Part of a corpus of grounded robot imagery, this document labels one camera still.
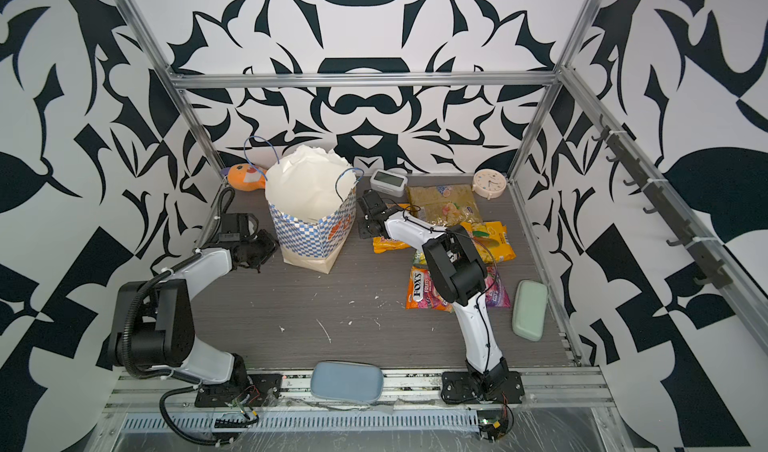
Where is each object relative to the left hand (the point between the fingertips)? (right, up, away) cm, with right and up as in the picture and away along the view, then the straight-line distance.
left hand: (279, 238), depth 93 cm
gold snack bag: (+54, +10, +12) cm, 56 cm away
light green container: (+73, -19, -8) cm, 76 cm away
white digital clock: (+34, +19, +20) cm, 43 cm away
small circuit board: (+58, -42, -22) cm, 74 cm away
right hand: (+27, +4, +7) cm, 29 cm away
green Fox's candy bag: (+43, -7, +2) cm, 44 cm away
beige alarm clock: (+72, +18, +22) cm, 77 cm away
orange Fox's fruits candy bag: (+43, -15, -6) cm, 46 cm away
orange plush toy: (-17, +20, +15) cm, 31 cm away
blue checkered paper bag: (+6, +13, +17) cm, 22 cm away
